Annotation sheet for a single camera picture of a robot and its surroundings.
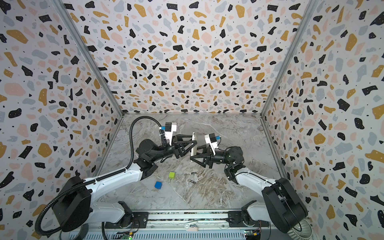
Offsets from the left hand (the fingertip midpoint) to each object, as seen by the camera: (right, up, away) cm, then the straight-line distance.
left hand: (194, 140), depth 62 cm
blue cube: (-22, -28, +24) cm, 43 cm away
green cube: (-15, -23, +26) cm, 38 cm away
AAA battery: (-2, -22, +29) cm, 36 cm away
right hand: (-2, -7, +4) cm, 9 cm away
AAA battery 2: (-2, -26, +25) cm, 36 cm away
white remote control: (0, -3, +1) cm, 3 cm away
